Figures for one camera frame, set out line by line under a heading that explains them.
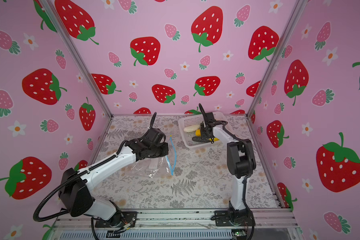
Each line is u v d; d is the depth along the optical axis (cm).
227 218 74
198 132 106
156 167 88
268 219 76
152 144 63
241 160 54
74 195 41
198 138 102
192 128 110
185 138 95
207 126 76
